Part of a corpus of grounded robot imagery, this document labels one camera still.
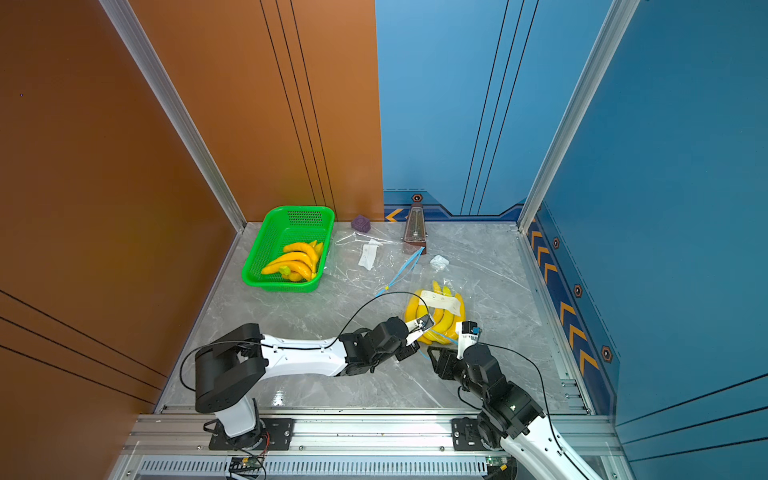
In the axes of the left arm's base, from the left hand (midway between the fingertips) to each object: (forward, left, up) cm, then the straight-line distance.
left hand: (418, 323), depth 83 cm
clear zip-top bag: (+25, +16, -6) cm, 30 cm away
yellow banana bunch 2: (+3, -8, -6) cm, 11 cm away
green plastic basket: (+43, +54, -6) cm, 69 cm away
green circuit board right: (-30, -19, -12) cm, 38 cm away
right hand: (-8, -3, -1) cm, 9 cm away
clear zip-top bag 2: (+18, -15, -5) cm, 24 cm away
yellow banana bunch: (+24, +40, -4) cm, 46 cm away
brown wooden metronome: (+35, 0, +1) cm, 35 cm away
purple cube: (+45, +20, -5) cm, 49 cm away
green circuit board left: (-32, +42, -11) cm, 54 cm away
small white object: (+29, -9, -9) cm, 31 cm away
